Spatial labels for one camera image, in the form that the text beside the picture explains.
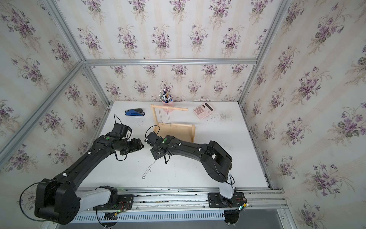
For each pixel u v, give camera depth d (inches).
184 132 40.0
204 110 44.2
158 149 24.7
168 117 43.7
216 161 17.8
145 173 32.9
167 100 43.7
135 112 43.6
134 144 28.9
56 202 15.1
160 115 35.6
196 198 30.0
